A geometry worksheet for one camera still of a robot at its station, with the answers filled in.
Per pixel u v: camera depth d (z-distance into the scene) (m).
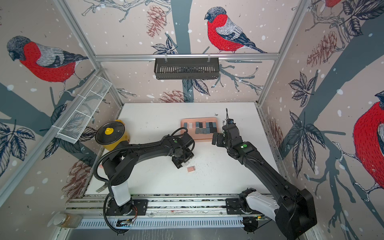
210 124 1.07
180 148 0.68
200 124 1.07
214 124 1.07
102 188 0.80
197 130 1.03
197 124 1.07
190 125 1.07
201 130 1.02
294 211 0.36
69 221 0.65
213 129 1.04
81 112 0.75
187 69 1.06
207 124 1.07
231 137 0.60
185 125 1.07
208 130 1.04
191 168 0.86
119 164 0.47
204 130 1.03
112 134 0.88
